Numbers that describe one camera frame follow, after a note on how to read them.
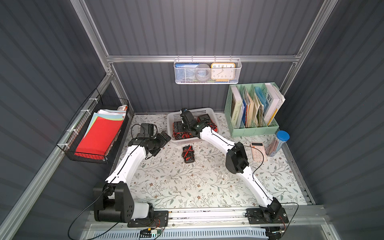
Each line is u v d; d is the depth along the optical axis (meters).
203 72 0.90
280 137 0.81
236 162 0.63
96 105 0.77
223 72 0.88
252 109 0.96
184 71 0.84
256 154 0.96
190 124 0.77
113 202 0.41
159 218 0.74
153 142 0.75
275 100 0.94
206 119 1.05
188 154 0.94
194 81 0.89
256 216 0.73
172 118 1.08
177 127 0.90
